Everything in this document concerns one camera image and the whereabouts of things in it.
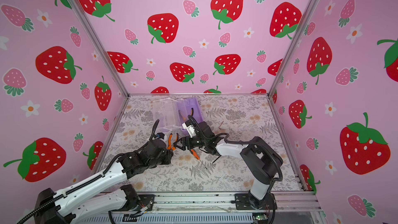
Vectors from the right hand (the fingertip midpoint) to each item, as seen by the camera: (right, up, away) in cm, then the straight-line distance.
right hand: (176, 143), depth 81 cm
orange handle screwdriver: (+22, -11, +7) cm, 26 cm away
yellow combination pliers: (+5, +16, +29) cm, 34 cm away
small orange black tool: (+8, -7, +9) cm, 14 cm away
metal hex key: (+26, +8, +23) cm, 36 cm away
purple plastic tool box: (-10, +15, +32) cm, 36 cm away
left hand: (-1, -5, -3) cm, 6 cm away
